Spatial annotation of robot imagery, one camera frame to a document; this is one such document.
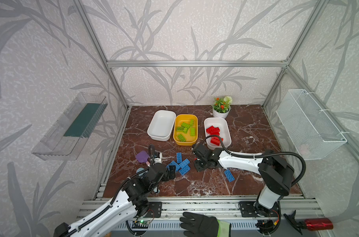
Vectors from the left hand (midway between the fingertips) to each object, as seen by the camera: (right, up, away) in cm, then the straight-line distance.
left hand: (171, 164), depth 80 cm
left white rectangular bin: (-11, +19, +28) cm, 36 cm away
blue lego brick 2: (+6, -2, +9) cm, 11 cm away
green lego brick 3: (+12, +22, +28) cm, 37 cm away
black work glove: (+17, -25, -11) cm, 32 cm away
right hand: (+14, 0, +8) cm, 16 cm away
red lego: (+27, +11, +20) cm, 35 cm away
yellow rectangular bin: (+7, +18, +23) cm, 30 cm away
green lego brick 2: (+4, +12, +19) cm, 23 cm away
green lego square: (+3, +18, +25) cm, 31 cm away
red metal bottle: (+68, -22, -15) cm, 73 cm away
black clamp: (+60, -25, -12) cm, 66 cm away
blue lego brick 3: (+33, -7, +3) cm, 34 cm away
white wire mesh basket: (+64, +20, -16) cm, 69 cm away
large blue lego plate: (0, -2, +8) cm, 9 cm away
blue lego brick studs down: (+7, -5, +7) cm, 11 cm away
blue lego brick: (+3, +1, +11) cm, 11 cm away
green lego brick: (+12, +16, +22) cm, 30 cm away
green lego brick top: (+8, +20, +27) cm, 35 cm away
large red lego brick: (+27, +16, +22) cm, 38 cm away
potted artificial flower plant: (+31, +33, +19) cm, 49 cm away
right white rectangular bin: (+35, +14, +22) cm, 44 cm away
